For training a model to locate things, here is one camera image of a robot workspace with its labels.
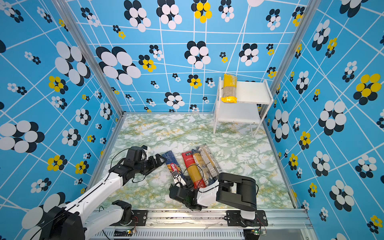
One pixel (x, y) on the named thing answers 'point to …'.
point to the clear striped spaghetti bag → (205, 153)
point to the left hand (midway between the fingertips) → (163, 162)
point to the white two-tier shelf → (254, 100)
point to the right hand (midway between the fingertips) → (178, 181)
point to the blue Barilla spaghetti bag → (174, 168)
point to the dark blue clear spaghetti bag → (208, 178)
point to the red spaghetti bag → (194, 173)
